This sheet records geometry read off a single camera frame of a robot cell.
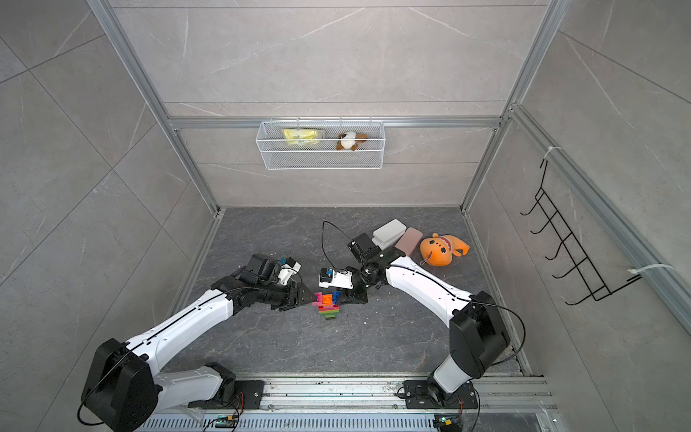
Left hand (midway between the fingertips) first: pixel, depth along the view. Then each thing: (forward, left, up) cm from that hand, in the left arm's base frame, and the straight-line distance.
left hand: (312, 297), depth 78 cm
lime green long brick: (-2, -4, -6) cm, 8 cm away
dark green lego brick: (-2, -5, -11) cm, 12 cm away
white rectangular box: (+29, -27, -9) cm, 41 cm away
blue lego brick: (0, -7, +1) cm, 7 cm away
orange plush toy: (+19, -43, -5) cm, 48 cm away
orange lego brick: (0, -4, -2) cm, 5 cm away
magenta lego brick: (0, -2, -2) cm, 2 cm away
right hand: (+2, -9, -1) cm, 9 cm away
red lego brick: (-2, -4, -4) cm, 5 cm away
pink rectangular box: (+29, -36, -12) cm, 48 cm away
